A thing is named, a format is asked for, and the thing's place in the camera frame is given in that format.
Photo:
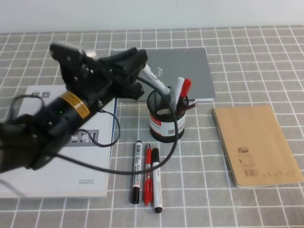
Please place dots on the red capped pen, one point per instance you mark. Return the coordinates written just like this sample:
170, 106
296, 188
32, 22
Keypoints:
185, 88

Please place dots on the white marker black cap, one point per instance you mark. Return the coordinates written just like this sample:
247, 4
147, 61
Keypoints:
155, 81

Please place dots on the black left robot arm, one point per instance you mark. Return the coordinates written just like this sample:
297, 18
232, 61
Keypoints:
32, 141

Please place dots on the white paperback book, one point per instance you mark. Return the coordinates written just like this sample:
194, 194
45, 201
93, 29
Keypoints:
78, 170

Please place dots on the brown kraft notebook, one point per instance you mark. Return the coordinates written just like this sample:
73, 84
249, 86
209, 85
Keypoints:
257, 150

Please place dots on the black labelled marker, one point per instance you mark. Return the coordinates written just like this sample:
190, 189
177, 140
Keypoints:
137, 177

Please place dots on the grey hardcover book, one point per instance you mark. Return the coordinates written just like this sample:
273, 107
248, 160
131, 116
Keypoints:
169, 64

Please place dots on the white marker black ends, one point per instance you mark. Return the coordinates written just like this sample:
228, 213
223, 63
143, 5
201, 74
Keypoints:
156, 176

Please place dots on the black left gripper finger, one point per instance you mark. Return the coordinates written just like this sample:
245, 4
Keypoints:
123, 88
128, 62

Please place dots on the white grey pen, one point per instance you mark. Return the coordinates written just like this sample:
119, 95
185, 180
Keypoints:
175, 92

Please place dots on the black mesh pen holder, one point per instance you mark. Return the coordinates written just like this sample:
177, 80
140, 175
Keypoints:
162, 126

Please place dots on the red gel pen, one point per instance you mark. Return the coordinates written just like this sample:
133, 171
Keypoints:
148, 194

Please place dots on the dark red pencil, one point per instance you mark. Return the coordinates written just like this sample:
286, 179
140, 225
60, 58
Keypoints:
185, 108

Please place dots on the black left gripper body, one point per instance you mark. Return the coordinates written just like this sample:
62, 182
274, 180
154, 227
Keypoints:
79, 75

